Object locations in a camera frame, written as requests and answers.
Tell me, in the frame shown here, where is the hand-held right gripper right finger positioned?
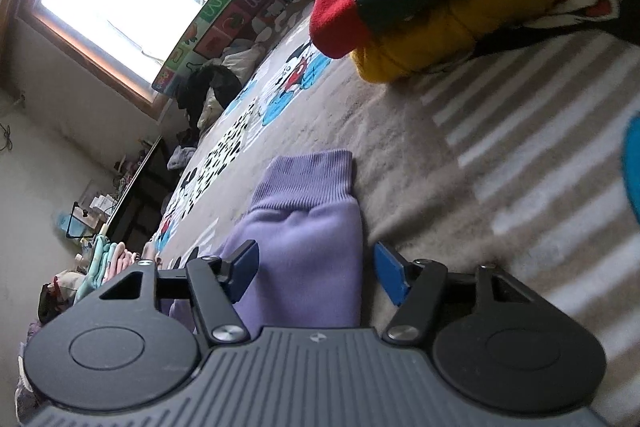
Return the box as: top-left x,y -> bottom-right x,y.
375,242 -> 531,345

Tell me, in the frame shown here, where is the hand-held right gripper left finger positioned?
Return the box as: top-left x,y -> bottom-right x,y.
99,241 -> 260,349

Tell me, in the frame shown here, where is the purple sweatshirt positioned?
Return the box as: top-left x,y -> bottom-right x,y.
170,149 -> 363,343

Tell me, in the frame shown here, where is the pile of mixed clothes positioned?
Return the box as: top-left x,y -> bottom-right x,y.
15,272 -> 86,408

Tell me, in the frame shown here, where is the dark clothes heap by headboard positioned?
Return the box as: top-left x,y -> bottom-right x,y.
197,42 -> 266,130

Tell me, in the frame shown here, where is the pink folded garment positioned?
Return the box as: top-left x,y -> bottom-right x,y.
102,242 -> 146,280

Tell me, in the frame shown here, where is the grey crumpled garment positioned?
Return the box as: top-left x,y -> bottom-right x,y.
167,146 -> 198,172

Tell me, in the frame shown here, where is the mint green folded garment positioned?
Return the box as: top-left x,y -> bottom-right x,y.
75,237 -> 118,303

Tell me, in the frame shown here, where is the group of small desk items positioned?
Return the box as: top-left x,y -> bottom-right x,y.
52,142 -> 161,240

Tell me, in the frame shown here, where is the black jacket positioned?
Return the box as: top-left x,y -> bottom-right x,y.
176,62 -> 243,118

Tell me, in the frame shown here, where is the yellow folded sweater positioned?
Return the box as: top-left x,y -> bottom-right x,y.
349,0 -> 571,82

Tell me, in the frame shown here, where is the colourful alphabet foam mat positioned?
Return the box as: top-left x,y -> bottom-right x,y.
151,0 -> 313,98

